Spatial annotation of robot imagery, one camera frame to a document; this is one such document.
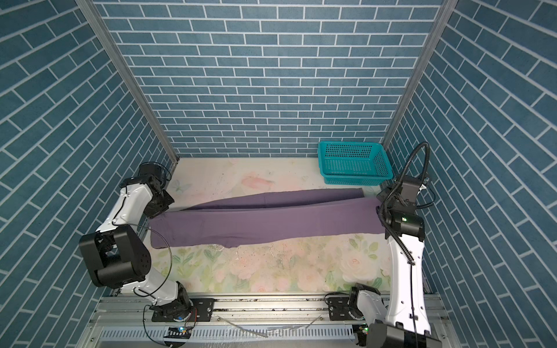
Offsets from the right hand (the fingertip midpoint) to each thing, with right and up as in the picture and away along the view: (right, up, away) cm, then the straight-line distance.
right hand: (398, 191), depth 72 cm
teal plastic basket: (+2, +12, +47) cm, 49 cm away
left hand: (-85, -7, +14) cm, 87 cm away
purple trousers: (-23, -9, +7) cm, 26 cm away
